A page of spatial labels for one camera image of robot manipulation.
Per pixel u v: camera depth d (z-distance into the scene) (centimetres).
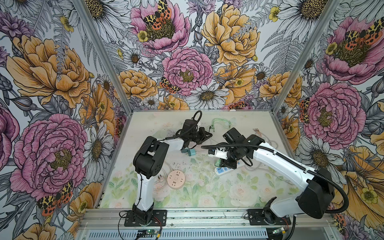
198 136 87
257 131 109
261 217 74
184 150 97
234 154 66
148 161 55
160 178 85
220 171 87
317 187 41
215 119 118
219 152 69
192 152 97
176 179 84
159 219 74
